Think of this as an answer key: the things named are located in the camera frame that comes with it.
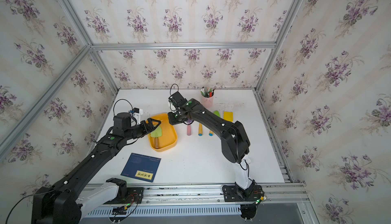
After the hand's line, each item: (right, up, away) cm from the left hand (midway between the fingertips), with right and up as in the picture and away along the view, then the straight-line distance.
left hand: (159, 125), depth 78 cm
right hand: (+6, +1, +6) cm, 9 cm away
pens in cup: (+27, +19, +25) cm, 42 cm away
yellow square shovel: (+22, -5, +17) cm, 29 cm away
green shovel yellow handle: (+29, -7, +14) cm, 33 cm away
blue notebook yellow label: (-11, -24, +5) cm, 27 cm away
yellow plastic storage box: (+2, -10, +15) cm, 18 cm away
